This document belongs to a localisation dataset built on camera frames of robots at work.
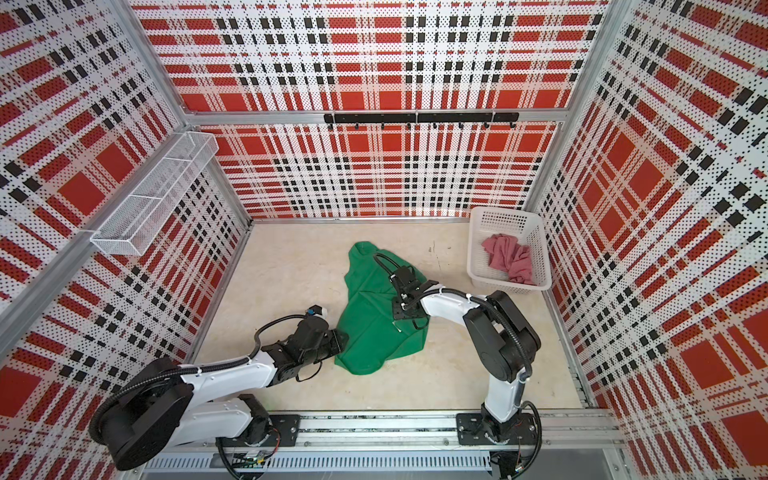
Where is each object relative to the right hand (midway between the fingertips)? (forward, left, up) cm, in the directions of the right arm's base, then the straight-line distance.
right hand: (404, 311), depth 93 cm
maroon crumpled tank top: (+20, -36, +3) cm, 42 cm away
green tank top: (-8, +9, -2) cm, 12 cm away
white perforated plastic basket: (+34, -48, +2) cm, 59 cm away
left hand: (-10, +17, 0) cm, 20 cm away
